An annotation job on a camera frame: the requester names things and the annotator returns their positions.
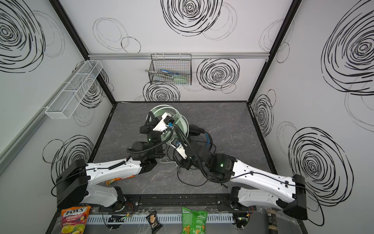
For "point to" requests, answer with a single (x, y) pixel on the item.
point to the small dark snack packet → (153, 219)
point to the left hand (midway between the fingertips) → (146, 114)
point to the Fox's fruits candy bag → (74, 219)
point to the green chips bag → (194, 222)
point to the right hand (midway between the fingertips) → (177, 150)
